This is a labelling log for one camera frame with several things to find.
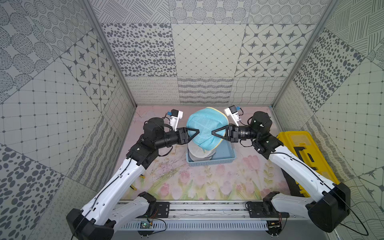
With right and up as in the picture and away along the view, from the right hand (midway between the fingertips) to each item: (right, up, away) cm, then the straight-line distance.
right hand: (212, 134), depth 62 cm
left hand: (-6, +2, 0) cm, 7 cm away
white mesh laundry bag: (-6, -15, +27) cm, 31 cm away
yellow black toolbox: (+52, -7, +18) cm, 55 cm away
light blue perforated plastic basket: (+12, -16, +31) cm, 37 cm away
